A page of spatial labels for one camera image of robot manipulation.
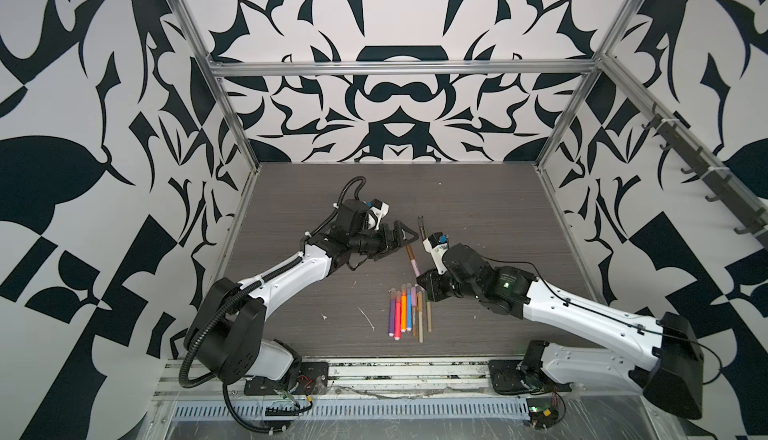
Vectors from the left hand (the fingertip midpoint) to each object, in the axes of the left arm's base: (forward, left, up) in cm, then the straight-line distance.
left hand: (413, 236), depth 78 cm
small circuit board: (-37, -29, -20) cm, 51 cm away
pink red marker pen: (-14, +4, -18) cm, 24 cm away
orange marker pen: (-16, +3, -18) cm, 25 cm away
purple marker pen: (-12, +5, -18) cm, 23 cm away
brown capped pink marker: (-4, +1, -3) cm, 5 cm away
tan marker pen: (-12, -2, -18) cm, 22 cm away
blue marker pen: (-12, +1, -18) cm, 22 cm away
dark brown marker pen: (+14, -6, -19) cm, 24 cm away
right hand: (-10, -1, -4) cm, 11 cm away
